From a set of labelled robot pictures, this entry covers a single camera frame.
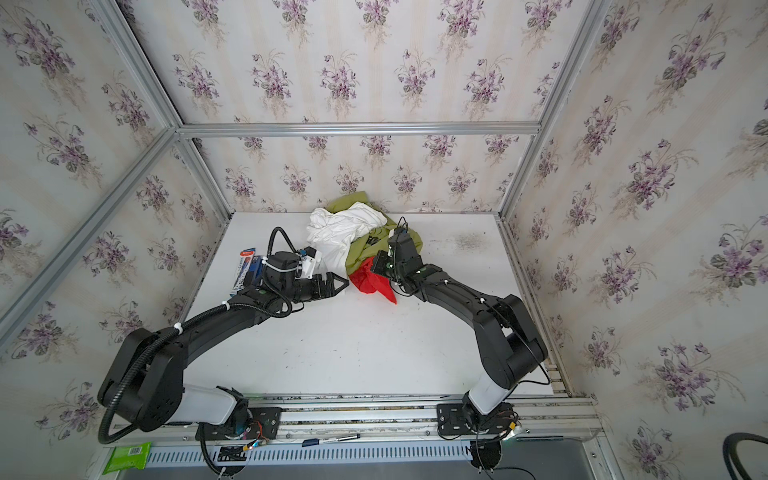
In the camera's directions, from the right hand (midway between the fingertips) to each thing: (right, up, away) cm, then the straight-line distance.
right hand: (368, 260), depth 87 cm
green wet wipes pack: (-56, -45, -19) cm, 74 cm away
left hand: (-8, -6, -4) cm, 11 cm away
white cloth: (-14, +8, +11) cm, 19 cm away
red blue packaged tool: (-41, -4, +12) cm, 43 cm away
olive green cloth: (+1, +6, +13) cm, 15 cm away
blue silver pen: (-12, -43, -17) cm, 47 cm away
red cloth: (0, -7, +5) cm, 9 cm away
